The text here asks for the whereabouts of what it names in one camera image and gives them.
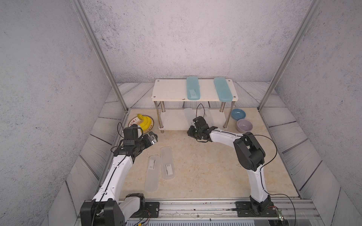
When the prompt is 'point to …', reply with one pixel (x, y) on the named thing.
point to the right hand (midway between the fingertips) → (187, 132)
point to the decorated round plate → (136, 120)
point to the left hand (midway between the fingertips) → (153, 138)
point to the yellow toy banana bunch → (145, 122)
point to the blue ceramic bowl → (238, 114)
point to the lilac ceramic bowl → (244, 125)
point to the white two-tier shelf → (175, 111)
